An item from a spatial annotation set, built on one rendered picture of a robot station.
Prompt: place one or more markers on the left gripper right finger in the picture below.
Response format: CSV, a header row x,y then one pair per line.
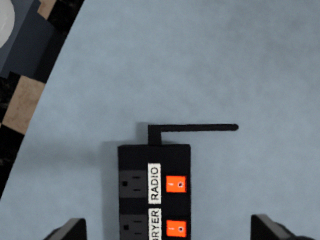
x,y
263,227

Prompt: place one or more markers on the black power strip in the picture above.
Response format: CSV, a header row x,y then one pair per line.
x,y
154,183

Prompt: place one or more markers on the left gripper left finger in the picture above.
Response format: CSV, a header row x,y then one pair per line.
x,y
73,229

